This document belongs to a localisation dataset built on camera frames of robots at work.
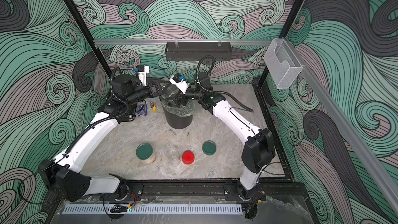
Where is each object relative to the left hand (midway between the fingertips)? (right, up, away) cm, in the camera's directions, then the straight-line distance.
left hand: (164, 81), depth 69 cm
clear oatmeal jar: (+1, -39, +14) cm, 42 cm away
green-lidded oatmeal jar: (-11, -35, +7) cm, 38 cm away
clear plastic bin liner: (+9, -14, +10) cm, 20 cm away
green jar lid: (+22, -37, +19) cm, 47 cm away
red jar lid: (+10, -40, +14) cm, 44 cm away
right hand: (+1, -5, +3) cm, 6 cm away
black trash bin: (+2, -24, +30) cm, 38 cm away
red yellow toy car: (-16, -13, +37) cm, 43 cm away
